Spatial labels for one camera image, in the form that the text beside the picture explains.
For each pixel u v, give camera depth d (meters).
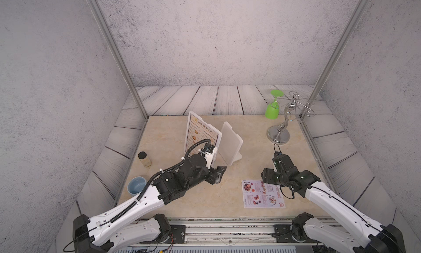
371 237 0.39
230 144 0.86
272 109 1.01
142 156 0.89
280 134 1.08
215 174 0.61
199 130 0.84
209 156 0.61
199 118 0.82
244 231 0.75
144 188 0.47
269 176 0.73
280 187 0.69
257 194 0.85
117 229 0.42
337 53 0.87
